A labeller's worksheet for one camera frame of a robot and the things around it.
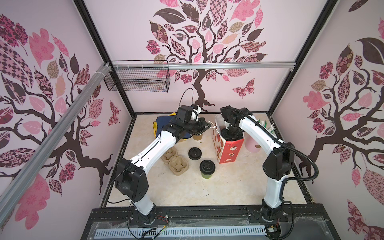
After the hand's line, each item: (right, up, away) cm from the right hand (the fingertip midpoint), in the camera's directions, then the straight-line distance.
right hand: (229, 137), depth 87 cm
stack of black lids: (-21, -11, +8) cm, 25 cm away
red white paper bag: (-2, -7, -6) cm, 10 cm away
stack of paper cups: (-18, -1, +15) cm, 23 cm away
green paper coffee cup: (-13, -23, -2) cm, 27 cm away
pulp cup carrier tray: (-30, -17, +2) cm, 35 cm away
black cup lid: (-14, -16, -7) cm, 22 cm away
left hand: (-11, +6, -10) cm, 16 cm away
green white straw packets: (+22, +8, +3) cm, 24 cm away
